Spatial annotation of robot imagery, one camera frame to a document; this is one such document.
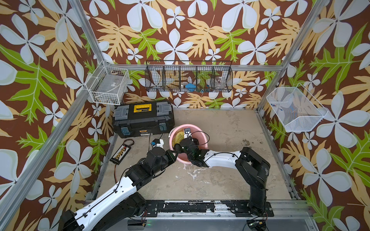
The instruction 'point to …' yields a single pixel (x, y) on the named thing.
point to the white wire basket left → (108, 84)
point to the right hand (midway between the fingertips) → (183, 136)
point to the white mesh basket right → (297, 109)
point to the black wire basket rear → (188, 76)
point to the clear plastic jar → (219, 83)
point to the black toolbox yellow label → (132, 120)
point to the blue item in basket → (191, 86)
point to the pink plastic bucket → (197, 133)
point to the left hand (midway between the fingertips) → (180, 151)
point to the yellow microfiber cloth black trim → (178, 137)
